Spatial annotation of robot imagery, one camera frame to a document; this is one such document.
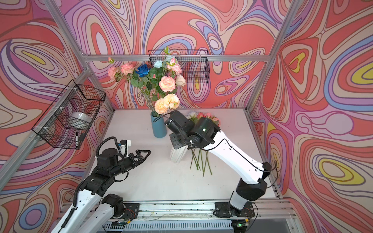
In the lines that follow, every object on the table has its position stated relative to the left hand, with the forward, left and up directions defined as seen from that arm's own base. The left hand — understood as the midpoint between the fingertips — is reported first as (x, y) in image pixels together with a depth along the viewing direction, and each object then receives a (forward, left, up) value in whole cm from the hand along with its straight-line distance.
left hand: (148, 155), depth 72 cm
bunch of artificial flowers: (+9, -28, -19) cm, 35 cm away
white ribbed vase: (0, -15, +1) cm, 15 cm away
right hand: (+1, -16, +11) cm, 20 cm away
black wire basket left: (+12, +40, +12) cm, 43 cm away
